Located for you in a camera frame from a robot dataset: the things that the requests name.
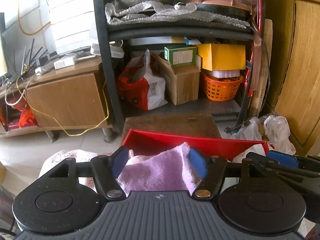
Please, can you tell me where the white plastic bag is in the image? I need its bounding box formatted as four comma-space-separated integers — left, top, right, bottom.
231, 114, 296, 155

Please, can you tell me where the red and white bag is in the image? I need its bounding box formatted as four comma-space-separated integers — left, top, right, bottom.
116, 50, 168, 111

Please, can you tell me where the yellow cable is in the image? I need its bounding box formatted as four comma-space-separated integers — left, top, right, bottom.
16, 2, 111, 138

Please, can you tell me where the wifi router with antennas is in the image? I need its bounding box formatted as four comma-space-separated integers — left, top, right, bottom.
13, 38, 57, 76

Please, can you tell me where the red cardboard box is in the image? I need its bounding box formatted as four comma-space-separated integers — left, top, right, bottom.
121, 129, 269, 161

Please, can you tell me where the green small box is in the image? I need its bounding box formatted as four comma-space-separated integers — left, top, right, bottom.
164, 44, 197, 67

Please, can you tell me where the brown cardboard box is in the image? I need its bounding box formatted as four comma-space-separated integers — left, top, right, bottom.
156, 55, 202, 105

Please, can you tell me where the floral tablecloth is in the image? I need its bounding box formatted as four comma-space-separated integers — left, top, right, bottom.
38, 149, 113, 193

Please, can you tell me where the yellow cardboard box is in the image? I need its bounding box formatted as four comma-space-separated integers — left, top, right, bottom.
196, 43, 246, 71

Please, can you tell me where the wooden cupboard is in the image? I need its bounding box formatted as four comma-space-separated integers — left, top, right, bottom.
265, 0, 319, 155

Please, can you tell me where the pink lidded pan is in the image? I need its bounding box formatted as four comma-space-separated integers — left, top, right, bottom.
183, 0, 251, 21

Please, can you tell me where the black metal shelf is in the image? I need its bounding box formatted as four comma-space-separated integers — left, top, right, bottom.
93, 0, 261, 133

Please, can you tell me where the orange plastic basket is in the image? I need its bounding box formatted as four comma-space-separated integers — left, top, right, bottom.
200, 72, 245, 102

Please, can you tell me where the white sponge block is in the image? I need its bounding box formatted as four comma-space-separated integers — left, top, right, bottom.
232, 143, 267, 163

